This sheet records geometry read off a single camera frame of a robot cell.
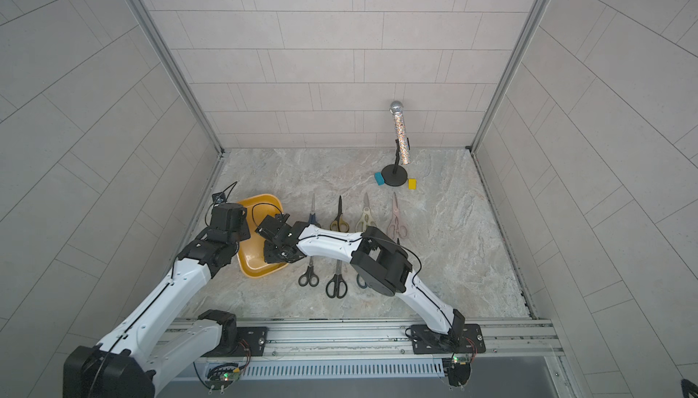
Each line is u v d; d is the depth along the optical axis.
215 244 0.59
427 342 0.67
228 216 0.60
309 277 0.83
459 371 0.68
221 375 0.66
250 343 0.71
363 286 0.81
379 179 1.05
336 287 0.81
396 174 1.06
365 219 0.96
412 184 1.05
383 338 0.73
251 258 0.82
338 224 0.93
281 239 0.67
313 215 0.96
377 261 0.53
